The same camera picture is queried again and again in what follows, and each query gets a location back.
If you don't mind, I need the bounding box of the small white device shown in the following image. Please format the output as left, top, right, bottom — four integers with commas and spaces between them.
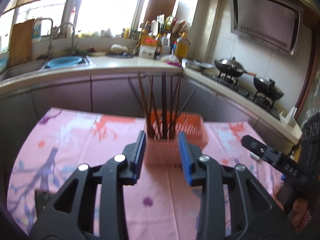
250, 152, 260, 161

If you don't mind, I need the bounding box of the pink floral tablecloth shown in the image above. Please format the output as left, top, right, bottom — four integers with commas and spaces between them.
7, 108, 280, 239

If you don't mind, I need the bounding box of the wok with steel lid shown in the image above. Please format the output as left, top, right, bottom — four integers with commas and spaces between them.
214, 56, 256, 77

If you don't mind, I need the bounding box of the yellow white carton box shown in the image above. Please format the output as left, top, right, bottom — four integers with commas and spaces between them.
139, 35, 157, 59

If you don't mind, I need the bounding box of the steel sink faucet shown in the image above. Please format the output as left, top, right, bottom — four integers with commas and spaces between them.
33, 17, 55, 58

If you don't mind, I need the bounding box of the yellow cooking oil bottle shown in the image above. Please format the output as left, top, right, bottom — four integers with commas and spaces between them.
175, 32, 191, 60

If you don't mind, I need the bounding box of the gas stove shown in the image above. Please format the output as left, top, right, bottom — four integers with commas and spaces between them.
202, 72, 280, 120

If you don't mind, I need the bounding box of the blue plastic basin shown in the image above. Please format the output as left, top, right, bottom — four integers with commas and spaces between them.
46, 56, 82, 68

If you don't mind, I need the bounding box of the black wok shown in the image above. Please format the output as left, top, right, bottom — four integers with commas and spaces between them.
253, 76, 284, 101

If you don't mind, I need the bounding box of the dark brown chopstick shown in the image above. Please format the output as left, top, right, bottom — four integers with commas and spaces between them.
171, 72, 182, 139
138, 74, 154, 137
162, 73, 167, 140
128, 78, 145, 116
149, 75, 161, 139
169, 76, 173, 139

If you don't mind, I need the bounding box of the pink perforated utensil basket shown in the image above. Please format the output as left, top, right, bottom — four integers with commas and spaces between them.
144, 112, 209, 166

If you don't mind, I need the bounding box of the steel bowl on counter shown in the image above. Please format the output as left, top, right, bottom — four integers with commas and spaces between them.
184, 60, 214, 72

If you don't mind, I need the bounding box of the steel range hood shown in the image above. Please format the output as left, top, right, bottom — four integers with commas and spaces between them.
229, 0, 303, 57

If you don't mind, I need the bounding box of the wooden cutting board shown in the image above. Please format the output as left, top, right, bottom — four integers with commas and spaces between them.
8, 19, 35, 68

